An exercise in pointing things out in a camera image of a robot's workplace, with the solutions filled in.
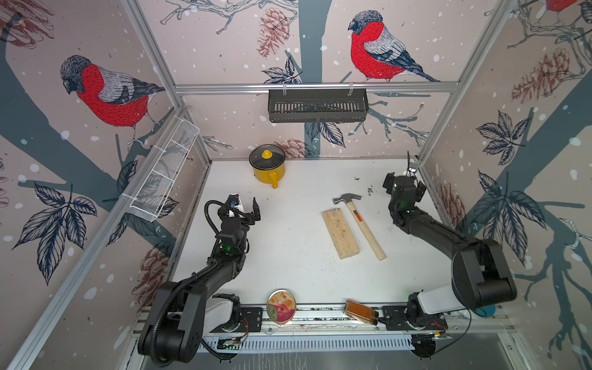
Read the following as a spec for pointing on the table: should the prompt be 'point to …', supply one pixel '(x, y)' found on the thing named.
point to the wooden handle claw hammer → (348, 198)
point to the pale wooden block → (340, 233)
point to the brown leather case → (361, 312)
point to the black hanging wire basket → (317, 105)
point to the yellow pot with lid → (268, 163)
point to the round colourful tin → (280, 305)
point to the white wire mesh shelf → (162, 170)
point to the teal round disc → (488, 311)
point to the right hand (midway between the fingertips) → (405, 173)
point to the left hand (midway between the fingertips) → (244, 195)
